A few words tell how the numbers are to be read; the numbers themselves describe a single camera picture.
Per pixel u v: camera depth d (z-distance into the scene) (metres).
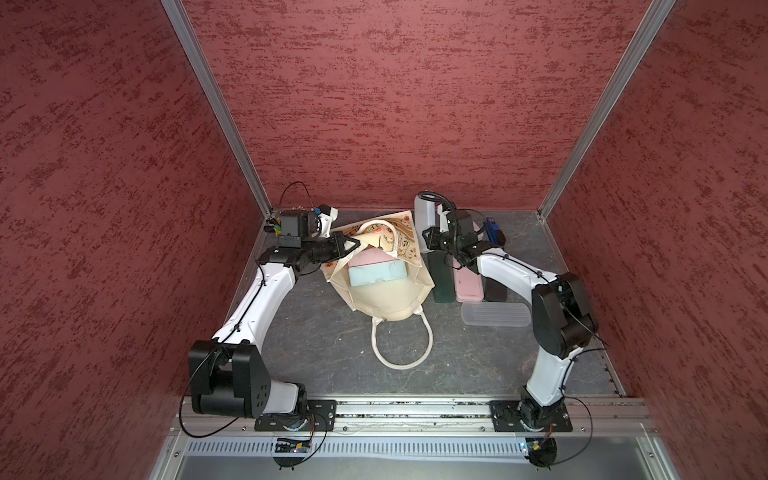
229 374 0.41
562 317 0.51
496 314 0.93
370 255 0.98
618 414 0.76
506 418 0.74
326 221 0.74
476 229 0.76
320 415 0.71
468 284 0.97
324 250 0.70
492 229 1.12
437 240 0.84
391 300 0.92
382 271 0.97
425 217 0.92
